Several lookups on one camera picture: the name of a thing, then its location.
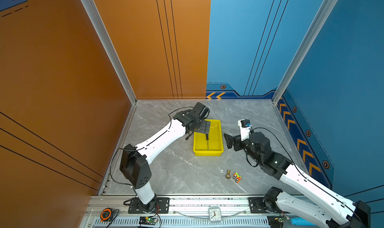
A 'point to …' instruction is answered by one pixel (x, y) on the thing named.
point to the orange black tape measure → (106, 214)
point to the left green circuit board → (148, 220)
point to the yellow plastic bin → (215, 143)
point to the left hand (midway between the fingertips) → (201, 124)
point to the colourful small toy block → (237, 177)
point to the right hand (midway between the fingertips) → (230, 132)
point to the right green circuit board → (281, 219)
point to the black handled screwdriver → (207, 138)
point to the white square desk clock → (215, 213)
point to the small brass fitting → (228, 176)
